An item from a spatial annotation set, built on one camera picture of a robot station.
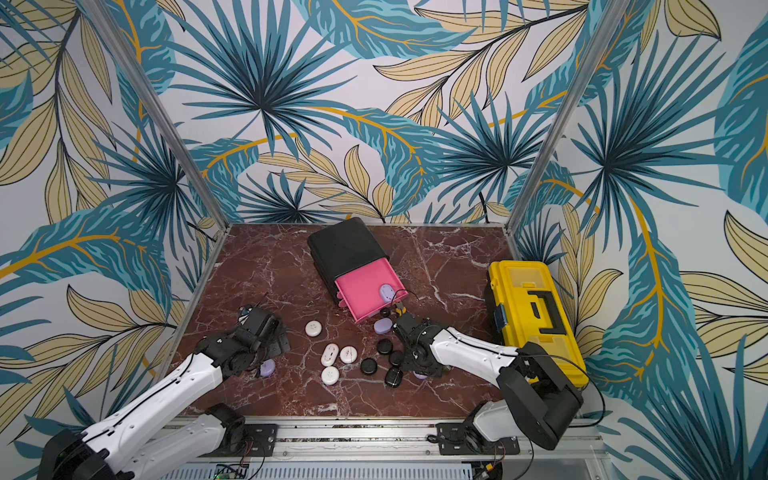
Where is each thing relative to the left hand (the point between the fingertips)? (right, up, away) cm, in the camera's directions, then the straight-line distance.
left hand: (270, 349), depth 82 cm
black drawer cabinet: (+18, +27, +9) cm, 34 cm away
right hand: (+40, -7, +4) cm, 41 cm away
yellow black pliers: (+37, +8, +13) cm, 40 cm away
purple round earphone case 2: (+41, -8, 0) cm, 41 cm away
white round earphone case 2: (+21, -3, +4) cm, 21 cm away
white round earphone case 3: (+16, -7, 0) cm, 18 cm away
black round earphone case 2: (+35, -4, +5) cm, 35 cm away
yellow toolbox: (+70, +12, -3) cm, 71 cm away
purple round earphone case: (+31, +4, +9) cm, 32 cm away
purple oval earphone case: (+32, +15, +4) cm, 35 cm away
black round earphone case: (+31, -1, +7) cm, 32 cm away
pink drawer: (+25, +16, +5) cm, 30 cm away
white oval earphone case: (+16, -3, +4) cm, 16 cm away
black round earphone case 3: (+27, -6, +2) cm, 27 cm away
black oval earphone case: (+34, -8, +2) cm, 35 cm away
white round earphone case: (+10, +4, +9) cm, 13 cm away
